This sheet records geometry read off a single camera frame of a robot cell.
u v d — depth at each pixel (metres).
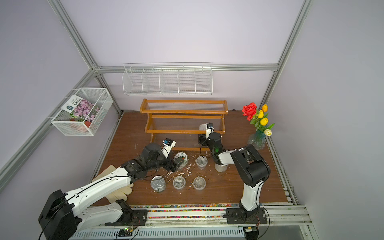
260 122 0.77
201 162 0.87
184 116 0.94
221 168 0.86
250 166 0.51
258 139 0.93
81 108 0.74
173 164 0.70
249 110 0.70
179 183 0.79
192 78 1.04
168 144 0.69
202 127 0.94
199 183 0.79
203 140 0.87
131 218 0.72
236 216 0.73
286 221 0.74
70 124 0.74
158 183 0.79
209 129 0.83
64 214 0.39
